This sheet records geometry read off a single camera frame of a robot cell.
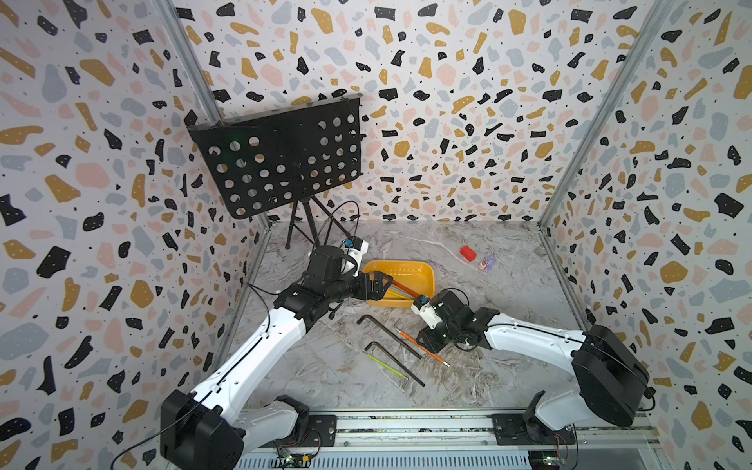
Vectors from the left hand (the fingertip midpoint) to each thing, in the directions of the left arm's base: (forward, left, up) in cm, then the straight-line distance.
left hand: (381, 276), depth 75 cm
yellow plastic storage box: (+16, -12, -23) cm, 31 cm away
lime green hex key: (-14, -1, -25) cm, 29 cm away
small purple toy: (+20, -38, -23) cm, 49 cm away
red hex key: (+10, -10, -24) cm, 28 cm away
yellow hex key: (+9, -5, -24) cm, 27 cm away
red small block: (+26, -32, -23) cm, 47 cm away
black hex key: (-13, -3, -25) cm, 28 cm away
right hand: (-8, -11, -20) cm, 24 cm away
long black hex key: (-5, -2, -25) cm, 25 cm away
